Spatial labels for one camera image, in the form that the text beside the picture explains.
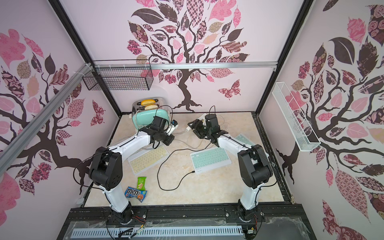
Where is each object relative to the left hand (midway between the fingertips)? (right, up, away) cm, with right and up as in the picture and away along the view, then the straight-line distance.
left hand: (170, 139), depth 93 cm
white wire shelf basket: (+69, +14, -17) cm, 72 cm away
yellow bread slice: (-18, +26, +9) cm, 33 cm away
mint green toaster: (-19, +14, +2) cm, 24 cm away
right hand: (+12, +8, -4) cm, 15 cm away
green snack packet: (-15, -24, -9) cm, 30 cm away
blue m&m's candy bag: (-18, -28, -14) cm, 36 cm away
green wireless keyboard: (+23, -14, +1) cm, 27 cm away
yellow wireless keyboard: (-17, -13, +1) cm, 22 cm away
